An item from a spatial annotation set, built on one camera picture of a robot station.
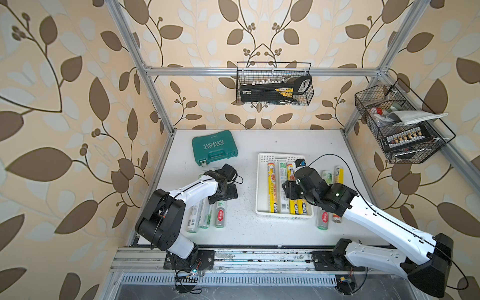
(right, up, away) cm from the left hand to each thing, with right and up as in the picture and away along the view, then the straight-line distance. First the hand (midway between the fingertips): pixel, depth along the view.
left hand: (228, 196), depth 89 cm
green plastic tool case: (-10, +24, +19) cm, 32 cm away
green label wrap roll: (-3, -7, -6) cm, 9 cm away
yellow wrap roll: (+31, -3, -3) cm, 31 cm away
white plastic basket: (+17, +4, +8) cm, 19 cm away
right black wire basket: (+68, +44, -4) cm, 81 cm away
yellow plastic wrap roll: (+22, +3, +3) cm, 22 cm away
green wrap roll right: (+42, -7, -8) cm, 44 cm away
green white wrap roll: (+26, -2, -2) cm, 27 cm away
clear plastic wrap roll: (-15, -8, -7) cm, 18 cm away
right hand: (+26, +8, -12) cm, 30 cm away
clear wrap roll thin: (-10, -6, -5) cm, 13 cm away
